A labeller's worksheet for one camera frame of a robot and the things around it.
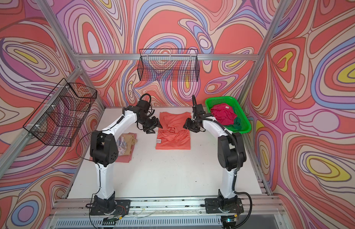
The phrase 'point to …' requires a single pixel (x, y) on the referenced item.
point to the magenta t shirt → (224, 113)
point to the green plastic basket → (246, 126)
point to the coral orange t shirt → (171, 133)
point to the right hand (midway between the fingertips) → (187, 130)
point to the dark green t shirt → (237, 125)
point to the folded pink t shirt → (128, 158)
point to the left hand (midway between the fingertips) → (162, 127)
